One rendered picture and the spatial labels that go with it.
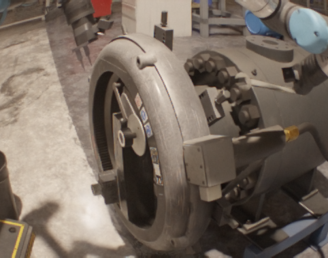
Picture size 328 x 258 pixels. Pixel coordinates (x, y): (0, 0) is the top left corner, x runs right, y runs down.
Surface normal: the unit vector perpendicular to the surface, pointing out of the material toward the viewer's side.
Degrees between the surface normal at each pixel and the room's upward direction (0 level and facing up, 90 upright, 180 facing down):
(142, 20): 90
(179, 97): 44
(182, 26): 90
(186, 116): 51
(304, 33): 81
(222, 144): 68
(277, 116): 59
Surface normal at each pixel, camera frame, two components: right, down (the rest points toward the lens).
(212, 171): 0.44, 0.01
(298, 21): -0.89, 0.04
